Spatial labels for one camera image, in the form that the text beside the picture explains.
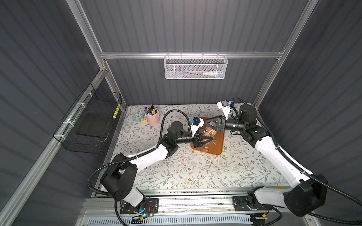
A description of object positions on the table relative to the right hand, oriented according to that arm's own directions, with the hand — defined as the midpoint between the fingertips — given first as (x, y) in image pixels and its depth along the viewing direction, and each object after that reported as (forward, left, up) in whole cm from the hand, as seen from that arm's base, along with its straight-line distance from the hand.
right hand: (208, 122), depth 68 cm
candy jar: (-2, 0, -5) cm, 5 cm away
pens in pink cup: (+26, +37, -20) cm, 49 cm away
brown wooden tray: (+5, -9, -33) cm, 35 cm away
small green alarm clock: (+29, +50, -31) cm, 66 cm away
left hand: (-6, -3, -6) cm, 9 cm away
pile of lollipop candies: (-5, 0, -4) cm, 6 cm away
